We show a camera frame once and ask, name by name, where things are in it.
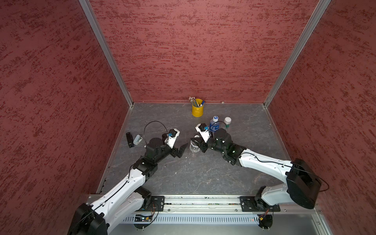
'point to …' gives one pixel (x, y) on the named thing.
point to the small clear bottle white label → (193, 147)
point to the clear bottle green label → (227, 126)
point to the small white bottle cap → (197, 136)
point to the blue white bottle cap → (215, 118)
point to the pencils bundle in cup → (193, 100)
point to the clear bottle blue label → (214, 125)
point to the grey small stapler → (137, 139)
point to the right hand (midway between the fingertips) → (193, 139)
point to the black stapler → (130, 140)
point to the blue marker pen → (202, 103)
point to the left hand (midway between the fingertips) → (180, 141)
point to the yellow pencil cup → (198, 111)
